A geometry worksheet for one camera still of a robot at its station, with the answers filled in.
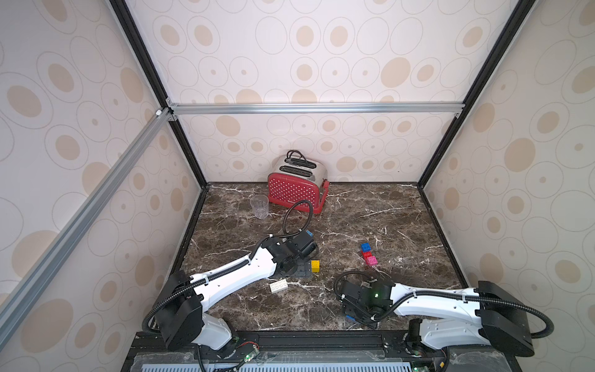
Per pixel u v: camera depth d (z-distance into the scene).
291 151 1.03
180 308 0.40
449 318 0.47
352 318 0.71
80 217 0.55
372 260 0.90
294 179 0.97
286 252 0.56
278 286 0.85
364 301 0.61
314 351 0.73
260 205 1.09
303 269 0.71
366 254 0.93
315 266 0.88
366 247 0.93
